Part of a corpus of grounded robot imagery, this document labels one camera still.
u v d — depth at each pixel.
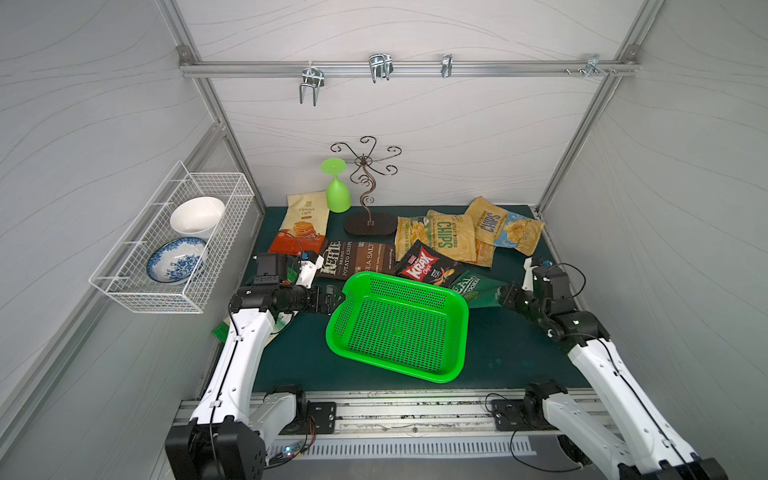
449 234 1.08
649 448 0.40
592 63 0.77
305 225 1.14
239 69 0.80
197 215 0.71
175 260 0.65
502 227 1.12
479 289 0.93
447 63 0.72
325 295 0.68
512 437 0.69
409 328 0.88
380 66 0.76
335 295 0.69
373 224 1.15
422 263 1.02
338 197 0.95
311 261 0.70
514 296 0.69
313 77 0.78
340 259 1.04
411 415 0.75
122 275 0.56
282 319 0.90
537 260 0.70
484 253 1.07
